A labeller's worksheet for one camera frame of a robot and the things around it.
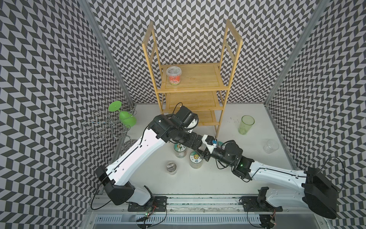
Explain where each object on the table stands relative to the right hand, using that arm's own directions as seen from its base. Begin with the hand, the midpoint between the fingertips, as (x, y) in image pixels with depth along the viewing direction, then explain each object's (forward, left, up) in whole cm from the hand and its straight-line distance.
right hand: (195, 143), depth 71 cm
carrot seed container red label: (+3, +9, -14) cm, 17 cm away
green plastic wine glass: (+17, +40, -2) cm, 43 cm away
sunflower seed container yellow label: (-3, 0, -14) cm, 15 cm away
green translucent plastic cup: (+20, -34, -9) cm, 40 cm away
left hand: (-3, +2, +4) cm, 5 cm away
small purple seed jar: (-7, +14, -15) cm, 22 cm away
